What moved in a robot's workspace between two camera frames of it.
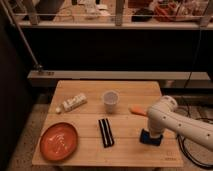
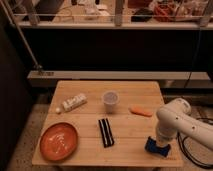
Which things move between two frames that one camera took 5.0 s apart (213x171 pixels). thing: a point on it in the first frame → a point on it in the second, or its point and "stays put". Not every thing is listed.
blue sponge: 145,137 → 152,145
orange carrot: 138,110 stays put
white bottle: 72,103 stays put
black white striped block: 106,132 stays put
